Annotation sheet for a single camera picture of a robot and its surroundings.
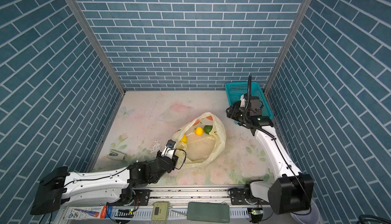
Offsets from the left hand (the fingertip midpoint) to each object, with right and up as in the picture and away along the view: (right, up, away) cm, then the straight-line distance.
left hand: (177, 151), depth 78 cm
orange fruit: (+4, +7, -5) cm, 9 cm away
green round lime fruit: (+16, +9, +15) cm, 24 cm away
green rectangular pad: (+16, -26, -8) cm, 32 cm away
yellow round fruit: (+11, +8, +15) cm, 20 cm away
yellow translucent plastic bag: (+11, +1, +16) cm, 20 cm away
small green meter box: (-6, -25, -9) cm, 27 cm away
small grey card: (-36, -5, +8) cm, 38 cm away
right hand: (+28, +22, +3) cm, 35 cm away
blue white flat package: (-43, -26, -9) cm, 51 cm away
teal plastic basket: (+38, +35, +38) cm, 64 cm away
